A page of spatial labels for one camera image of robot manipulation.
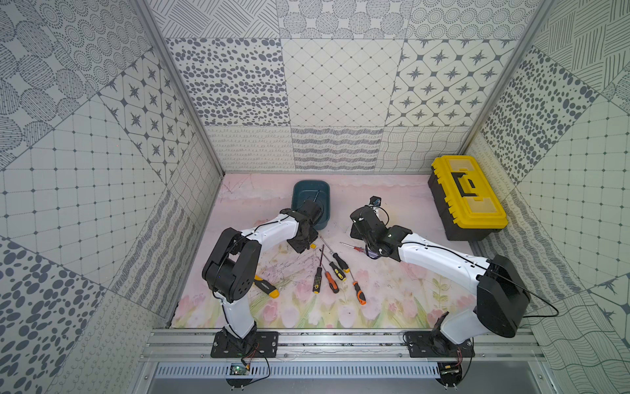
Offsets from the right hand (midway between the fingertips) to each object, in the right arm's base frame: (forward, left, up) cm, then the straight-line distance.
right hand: (360, 225), depth 86 cm
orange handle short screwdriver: (-17, +10, -12) cm, 23 cm away
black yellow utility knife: (-20, +31, -12) cm, 38 cm away
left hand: (0, +18, -9) cm, 20 cm away
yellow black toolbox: (+7, -40, +3) cm, 40 cm away
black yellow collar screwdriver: (-15, +15, -12) cm, 25 cm away
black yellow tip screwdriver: (-10, +6, -13) cm, 17 cm away
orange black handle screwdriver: (-20, 0, -13) cm, 24 cm away
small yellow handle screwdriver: (-2, +18, -13) cm, 22 cm away
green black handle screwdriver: (+24, +17, -11) cm, 32 cm away
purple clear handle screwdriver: (-14, -1, +5) cm, 15 cm away
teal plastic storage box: (+28, +20, -12) cm, 36 cm away
